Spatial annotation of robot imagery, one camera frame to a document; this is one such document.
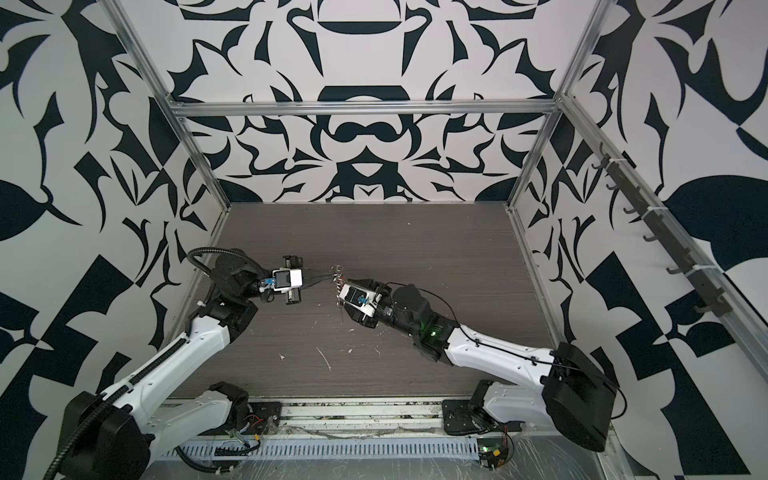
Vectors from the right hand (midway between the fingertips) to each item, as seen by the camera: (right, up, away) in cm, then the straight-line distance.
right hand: (349, 286), depth 71 cm
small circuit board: (+33, -39, 0) cm, 51 cm away
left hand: (-2, +6, -6) cm, 9 cm away
